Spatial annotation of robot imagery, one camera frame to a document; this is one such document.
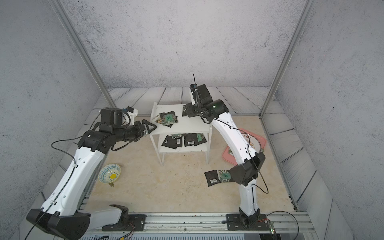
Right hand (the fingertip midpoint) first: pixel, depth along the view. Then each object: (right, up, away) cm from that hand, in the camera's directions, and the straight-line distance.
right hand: (190, 108), depth 77 cm
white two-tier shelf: (-9, -12, -7) cm, 17 cm away
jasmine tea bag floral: (-3, -1, +1) cm, 3 cm away
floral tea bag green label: (+20, -38, +12) cm, 45 cm away
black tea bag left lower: (-9, -19, +7) cm, 22 cm away
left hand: (-16, -10, -8) cm, 20 cm away
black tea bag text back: (-1, -17, +9) cm, 19 cm away
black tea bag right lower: (+5, -16, +10) cm, 20 cm away
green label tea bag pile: (-11, -6, -4) cm, 13 cm away
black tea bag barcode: (+12, -39, +10) cm, 42 cm away
